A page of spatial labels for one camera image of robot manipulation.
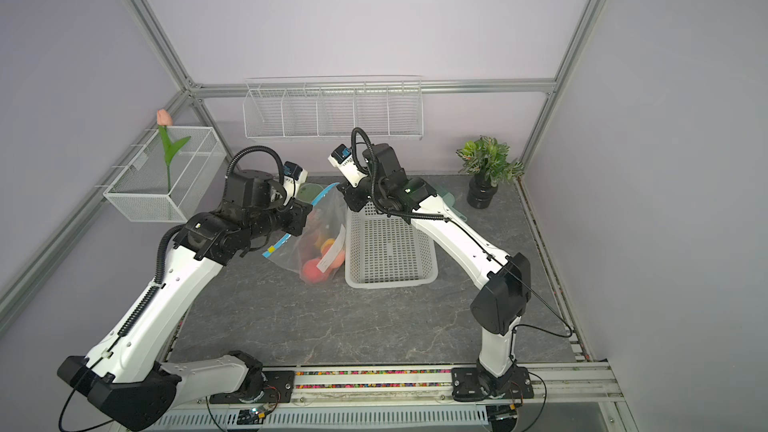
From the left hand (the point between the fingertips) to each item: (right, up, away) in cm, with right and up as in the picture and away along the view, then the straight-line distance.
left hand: (309, 209), depth 70 cm
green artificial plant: (+48, +16, +22) cm, 55 cm away
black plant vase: (+51, +5, +35) cm, 62 cm away
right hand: (+6, +6, +5) cm, 10 cm away
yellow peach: (-1, -12, +20) cm, 24 cm away
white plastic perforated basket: (+17, -15, +28) cm, 36 cm away
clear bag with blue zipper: (-4, -14, +21) cm, 26 cm away
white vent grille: (+2, -50, +1) cm, 50 cm away
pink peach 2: (+4, -15, +14) cm, 21 cm away
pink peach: (-2, -18, +11) cm, 21 cm away
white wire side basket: (-39, +8, +7) cm, 40 cm away
